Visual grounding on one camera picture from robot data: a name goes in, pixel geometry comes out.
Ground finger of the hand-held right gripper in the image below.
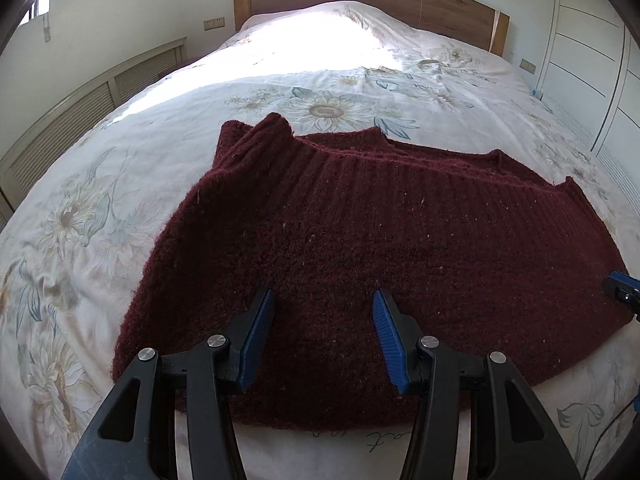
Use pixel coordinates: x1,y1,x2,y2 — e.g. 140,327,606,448
602,270,640,323

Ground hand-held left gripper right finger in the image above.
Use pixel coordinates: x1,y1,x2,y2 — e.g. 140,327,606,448
372,287,581,480

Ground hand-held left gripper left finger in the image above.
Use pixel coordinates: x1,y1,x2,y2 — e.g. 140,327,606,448
61,287,276,480

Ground dark red knit sweater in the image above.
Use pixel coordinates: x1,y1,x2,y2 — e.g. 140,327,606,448
111,112,633,431

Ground bed with floral duvet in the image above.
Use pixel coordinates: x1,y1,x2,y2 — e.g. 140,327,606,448
0,1,640,480

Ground white wardrobe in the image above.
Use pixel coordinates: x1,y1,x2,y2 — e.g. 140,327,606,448
537,0,640,201

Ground slatted radiator cover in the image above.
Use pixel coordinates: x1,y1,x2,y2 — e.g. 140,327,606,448
0,36,187,221

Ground window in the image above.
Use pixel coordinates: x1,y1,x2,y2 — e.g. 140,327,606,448
20,0,51,26

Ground black cable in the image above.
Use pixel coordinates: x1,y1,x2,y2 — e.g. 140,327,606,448
584,400,640,480

